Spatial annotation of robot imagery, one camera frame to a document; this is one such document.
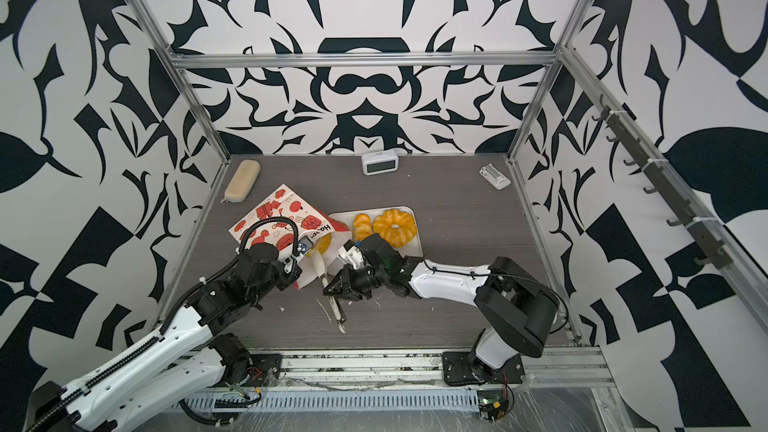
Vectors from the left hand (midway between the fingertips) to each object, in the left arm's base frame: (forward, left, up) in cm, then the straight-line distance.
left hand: (291, 243), depth 78 cm
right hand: (-12, -10, -4) cm, 16 cm away
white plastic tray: (+5, -32, -15) cm, 36 cm away
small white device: (+33, -66, -15) cm, 75 cm away
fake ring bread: (+14, -28, -16) cm, 35 cm away
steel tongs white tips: (-4, -7, -6) cm, 10 cm away
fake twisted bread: (+12, -17, -13) cm, 25 cm away
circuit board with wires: (-34, -49, -17) cm, 62 cm away
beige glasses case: (+32, +25, -13) cm, 43 cm away
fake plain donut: (+3, -6, -6) cm, 9 cm away
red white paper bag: (-6, -5, +19) cm, 21 cm away
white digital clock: (+38, -23, -11) cm, 46 cm away
